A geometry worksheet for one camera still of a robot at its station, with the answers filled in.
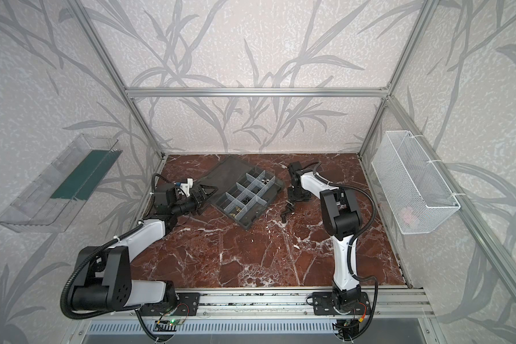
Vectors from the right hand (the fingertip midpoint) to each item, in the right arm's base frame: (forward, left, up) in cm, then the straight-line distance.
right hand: (296, 192), depth 103 cm
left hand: (-9, +34, +17) cm, 39 cm away
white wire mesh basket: (-26, -30, +35) cm, 53 cm away
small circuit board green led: (-51, +45, 0) cm, 68 cm away
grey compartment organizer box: (-3, +25, +3) cm, 26 cm away
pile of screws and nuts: (-9, +3, 0) cm, 10 cm away
